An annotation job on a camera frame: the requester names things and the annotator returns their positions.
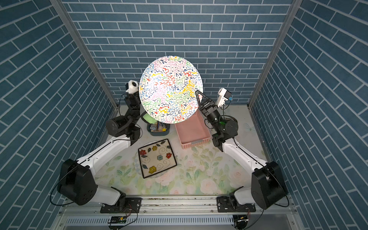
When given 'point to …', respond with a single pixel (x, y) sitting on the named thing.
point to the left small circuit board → (118, 220)
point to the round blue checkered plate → (137, 163)
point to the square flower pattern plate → (155, 158)
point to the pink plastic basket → (192, 132)
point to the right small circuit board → (240, 221)
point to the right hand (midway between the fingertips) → (197, 95)
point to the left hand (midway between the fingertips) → (155, 94)
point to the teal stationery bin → (158, 129)
